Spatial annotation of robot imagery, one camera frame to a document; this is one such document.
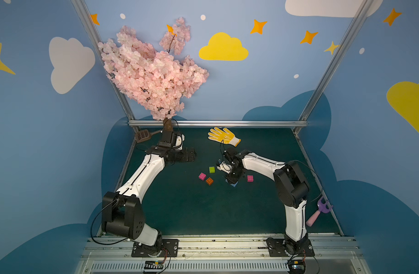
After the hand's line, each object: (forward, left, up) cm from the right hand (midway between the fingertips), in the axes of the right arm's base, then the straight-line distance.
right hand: (233, 177), depth 97 cm
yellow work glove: (+32, +5, -2) cm, 33 cm away
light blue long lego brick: (-5, 0, 0) cm, 5 cm away
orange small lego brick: (-3, +14, 0) cm, 14 cm away
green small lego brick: (+4, +13, 0) cm, 13 cm away
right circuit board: (-40, -27, -4) cm, 49 cm away
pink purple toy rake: (-15, -45, -1) cm, 47 cm away
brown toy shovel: (+28, +60, +2) cm, 67 cm away
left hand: (+3, +25, +17) cm, 30 cm away
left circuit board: (-44, +35, -3) cm, 56 cm away
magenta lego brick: (-1, +18, +1) cm, 18 cm away
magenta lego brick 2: (0, -10, 0) cm, 10 cm away
